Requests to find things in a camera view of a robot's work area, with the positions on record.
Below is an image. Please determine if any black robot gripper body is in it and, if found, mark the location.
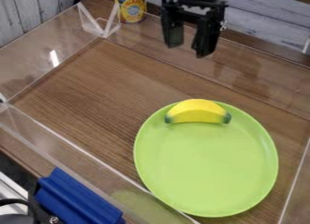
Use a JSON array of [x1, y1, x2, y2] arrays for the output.
[[161, 0, 227, 22]]

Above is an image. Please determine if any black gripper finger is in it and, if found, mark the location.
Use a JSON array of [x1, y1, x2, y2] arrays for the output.
[[161, 6, 184, 48], [191, 15, 222, 58]]

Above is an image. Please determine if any yellow toy banana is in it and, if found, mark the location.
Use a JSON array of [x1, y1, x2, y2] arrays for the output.
[[164, 99, 232, 124]]

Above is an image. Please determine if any green plastic plate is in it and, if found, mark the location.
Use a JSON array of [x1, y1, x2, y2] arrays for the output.
[[133, 103, 279, 218]]

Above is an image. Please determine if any yellow labelled tin can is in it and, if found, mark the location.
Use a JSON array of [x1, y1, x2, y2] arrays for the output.
[[115, 0, 147, 24]]

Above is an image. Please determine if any blue plastic block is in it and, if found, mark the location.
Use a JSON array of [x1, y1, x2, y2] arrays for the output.
[[33, 168, 125, 224]]

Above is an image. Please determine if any clear acrylic corner bracket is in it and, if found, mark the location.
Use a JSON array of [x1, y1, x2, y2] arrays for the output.
[[77, 3, 121, 39]]

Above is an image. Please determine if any clear acrylic front wall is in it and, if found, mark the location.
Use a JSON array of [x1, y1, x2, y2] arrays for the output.
[[0, 103, 199, 224]]

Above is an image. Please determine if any black cable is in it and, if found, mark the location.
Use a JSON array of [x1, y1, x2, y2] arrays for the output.
[[0, 197, 45, 224]]

